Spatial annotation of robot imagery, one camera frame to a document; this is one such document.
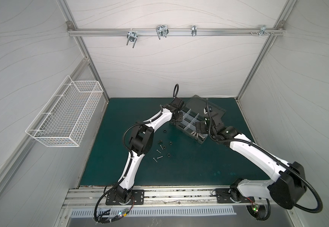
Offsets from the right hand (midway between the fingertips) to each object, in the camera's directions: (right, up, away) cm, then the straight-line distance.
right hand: (207, 119), depth 82 cm
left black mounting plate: (-40, -42, -9) cm, 58 cm away
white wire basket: (-75, +1, -13) cm, 76 cm away
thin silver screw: (-32, -25, +4) cm, 41 cm away
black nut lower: (-23, -23, +6) cm, 33 cm away
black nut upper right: (-26, -9, +18) cm, 33 cm away
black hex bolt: (-28, -16, +12) cm, 34 cm away
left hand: (-14, +1, +18) cm, 23 cm away
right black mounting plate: (+6, -34, -18) cm, 39 cm away
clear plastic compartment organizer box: (-4, +4, +26) cm, 27 cm away
